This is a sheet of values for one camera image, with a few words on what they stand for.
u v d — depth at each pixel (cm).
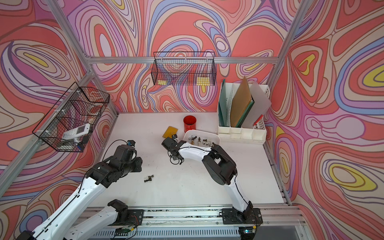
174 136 87
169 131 108
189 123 101
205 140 103
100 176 49
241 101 101
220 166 53
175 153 69
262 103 86
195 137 104
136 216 73
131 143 67
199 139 104
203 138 104
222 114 101
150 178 86
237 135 99
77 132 69
